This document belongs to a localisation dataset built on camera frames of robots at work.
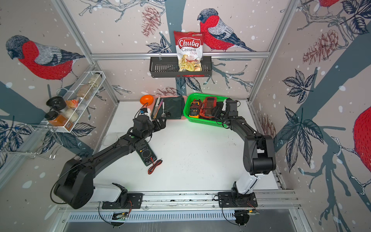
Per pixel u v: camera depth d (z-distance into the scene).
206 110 0.98
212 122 0.96
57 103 0.62
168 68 1.07
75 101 0.70
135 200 0.73
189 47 0.83
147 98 1.18
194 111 1.04
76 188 0.41
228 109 0.75
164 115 1.10
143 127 0.66
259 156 0.47
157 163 0.85
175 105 1.18
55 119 0.60
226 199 0.73
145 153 0.88
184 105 1.14
